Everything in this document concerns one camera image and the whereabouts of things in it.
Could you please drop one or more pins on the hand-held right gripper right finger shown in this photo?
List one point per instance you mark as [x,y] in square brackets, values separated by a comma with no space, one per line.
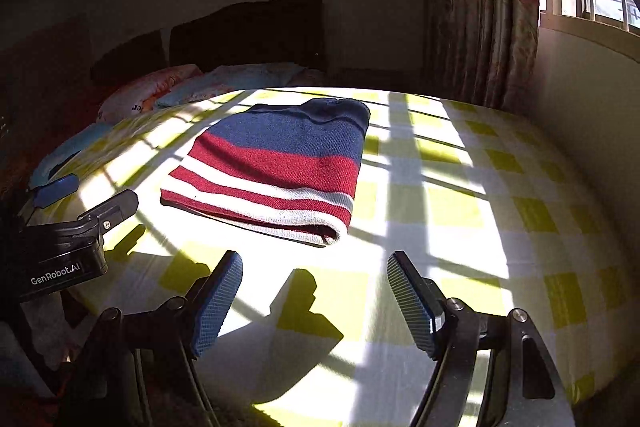
[410,302]

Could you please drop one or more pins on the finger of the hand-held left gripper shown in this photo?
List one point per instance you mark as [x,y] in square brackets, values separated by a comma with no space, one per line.
[55,191]
[112,207]

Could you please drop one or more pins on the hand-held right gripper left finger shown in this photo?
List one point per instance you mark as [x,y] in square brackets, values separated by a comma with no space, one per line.
[217,302]

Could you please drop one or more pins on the red white navy striped sweater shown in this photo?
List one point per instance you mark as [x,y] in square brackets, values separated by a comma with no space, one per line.
[280,167]

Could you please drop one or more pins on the yellow white checkered bed sheet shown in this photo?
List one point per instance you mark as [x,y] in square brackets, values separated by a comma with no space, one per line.
[500,232]

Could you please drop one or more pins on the pink floral pillow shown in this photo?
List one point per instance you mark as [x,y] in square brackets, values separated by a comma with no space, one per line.
[150,89]

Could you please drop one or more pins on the brown headboard panel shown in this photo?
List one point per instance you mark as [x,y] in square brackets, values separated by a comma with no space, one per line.
[45,67]

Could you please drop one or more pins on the small dark headboard panel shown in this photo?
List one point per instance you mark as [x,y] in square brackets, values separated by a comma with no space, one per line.
[130,57]

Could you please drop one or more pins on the light blue floral pillow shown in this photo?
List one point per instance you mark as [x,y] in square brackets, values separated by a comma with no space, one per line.
[225,82]

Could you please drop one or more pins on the large dark headboard panel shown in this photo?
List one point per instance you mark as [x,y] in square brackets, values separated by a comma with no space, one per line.
[250,32]

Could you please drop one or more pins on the beige pillow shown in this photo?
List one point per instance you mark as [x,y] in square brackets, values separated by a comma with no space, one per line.
[310,77]

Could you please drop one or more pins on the floral curtain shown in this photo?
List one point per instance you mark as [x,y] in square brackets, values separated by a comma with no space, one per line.
[480,7]

